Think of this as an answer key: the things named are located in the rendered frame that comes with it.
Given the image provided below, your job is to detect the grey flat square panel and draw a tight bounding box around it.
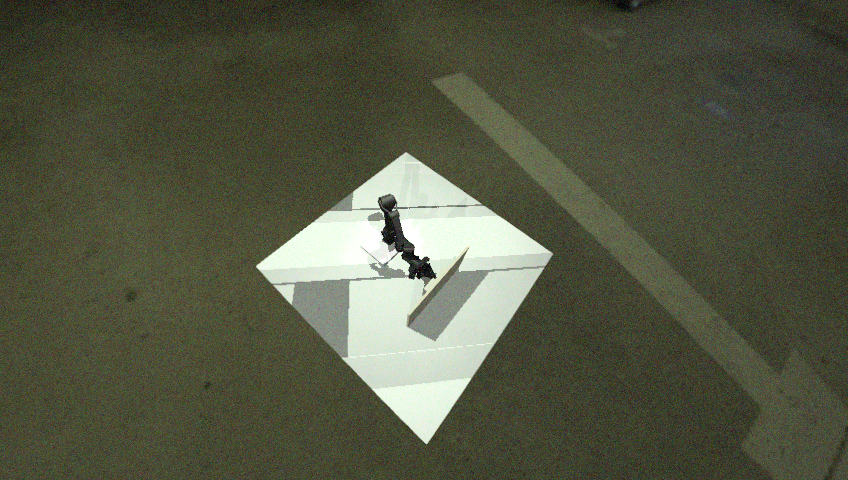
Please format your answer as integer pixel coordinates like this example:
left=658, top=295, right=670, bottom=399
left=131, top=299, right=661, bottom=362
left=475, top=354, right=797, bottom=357
left=406, top=245, right=470, bottom=328

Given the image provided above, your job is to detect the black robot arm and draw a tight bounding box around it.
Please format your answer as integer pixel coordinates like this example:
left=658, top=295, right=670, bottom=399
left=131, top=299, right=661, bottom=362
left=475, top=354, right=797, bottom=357
left=378, top=194, right=418, bottom=280

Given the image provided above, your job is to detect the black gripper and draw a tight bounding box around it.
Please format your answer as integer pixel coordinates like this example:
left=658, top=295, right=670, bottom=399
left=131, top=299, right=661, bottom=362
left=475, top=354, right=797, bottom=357
left=409, top=255, right=436, bottom=279

